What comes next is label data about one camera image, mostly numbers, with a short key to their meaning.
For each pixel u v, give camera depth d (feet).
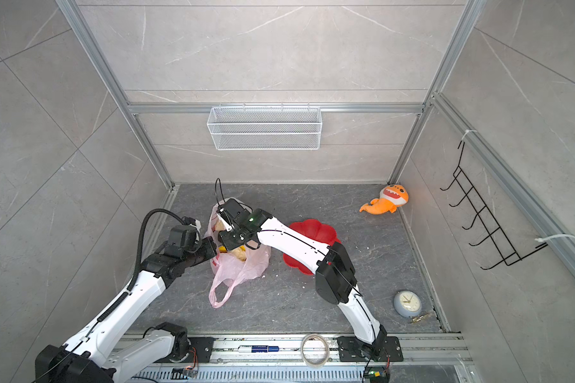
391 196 3.48
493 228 2.12
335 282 1.65
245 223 1.94
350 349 2.40
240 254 2.92
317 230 3.27
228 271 2.52
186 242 2.02
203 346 2.40
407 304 2.61
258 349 2.39
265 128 3.29
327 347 2.39
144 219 1.94
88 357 1.28
